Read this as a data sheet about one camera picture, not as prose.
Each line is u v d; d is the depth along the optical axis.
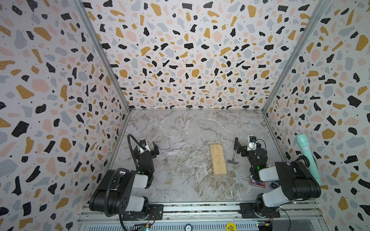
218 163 0.88
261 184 0.82
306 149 0.64
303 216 0.75
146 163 0.65
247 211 0.74
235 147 1.00
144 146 0.74
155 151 0.83
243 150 0.84
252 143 0.78
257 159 0.70
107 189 0.39
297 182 0.48
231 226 0.70
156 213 0.73
